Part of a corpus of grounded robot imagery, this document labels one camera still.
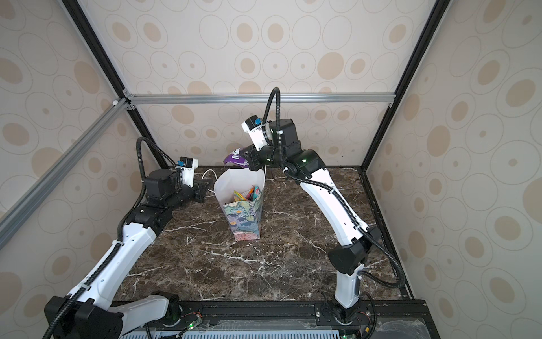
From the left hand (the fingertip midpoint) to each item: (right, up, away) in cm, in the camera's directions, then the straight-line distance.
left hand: (218, 179), depth 73 cm
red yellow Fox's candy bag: (+6, -7, +8) cm, 12 cm away
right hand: (+12, +9, -5) cm, 16 cm away
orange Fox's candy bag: (+9, -5, +20) cm, 23 cm away
